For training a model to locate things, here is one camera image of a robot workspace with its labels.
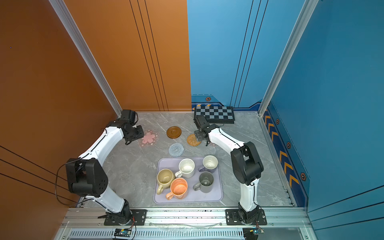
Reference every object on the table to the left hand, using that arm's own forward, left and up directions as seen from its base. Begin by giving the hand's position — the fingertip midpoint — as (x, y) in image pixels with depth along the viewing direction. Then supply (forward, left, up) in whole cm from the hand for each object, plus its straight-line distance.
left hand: (141, 133), depth 90 cm
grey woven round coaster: (-3, -20, -14) cm, 25 cm away
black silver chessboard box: (+28, -49, -11) cm, 57 cm away
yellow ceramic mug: (-22, -16, -12) cm, 30 cm away
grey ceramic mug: (-25, -39, -14) cm, 49 cm away
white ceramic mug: (-16, -28, -13) cm, 35 cm away
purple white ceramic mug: (-13, -42, -12) cm, 46 cm away
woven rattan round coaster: (+4, -31, -13) cm, 34 cm away
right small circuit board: (-47, -60, -15) cm, 78 cm away
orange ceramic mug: (-28, -24, -13) cm, 40 cm away
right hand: (+4, -38, -5) cm, 39 cm away
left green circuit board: (-48, +1, -17) cm, 51 cm away
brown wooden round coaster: (+12, -17, -14) cm, 25 cm away
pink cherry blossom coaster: (+6, -1, -14) cm, 15 cm away
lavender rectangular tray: (-32, -33, -13) cm, 48 cm away
